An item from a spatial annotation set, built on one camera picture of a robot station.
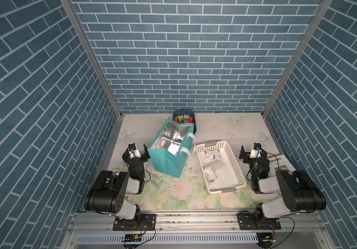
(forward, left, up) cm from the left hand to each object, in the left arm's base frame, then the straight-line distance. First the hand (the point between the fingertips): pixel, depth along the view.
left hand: (140, 146), depth 88 cm
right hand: (0, -66, 0) cm, 66 cm away
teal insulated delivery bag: (+6, -18, -9) cm, 21 cm away
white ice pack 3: (-8, -45, -7) cm, 46 cm away
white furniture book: (-6, -83, -7) cm, 83 cm away
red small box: (+29, -31, -8) cm, 43 cm away
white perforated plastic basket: (-14, -52, -11) cm, 54 cm away
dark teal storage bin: (+35, -30, -6) cm, 46 cm away
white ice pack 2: (-15, -40, -5) cm, 43 cm away
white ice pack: (-1, -44, -7) cm, 45 cm away
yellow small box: (+31, -22, -9) cm, 39 cm away
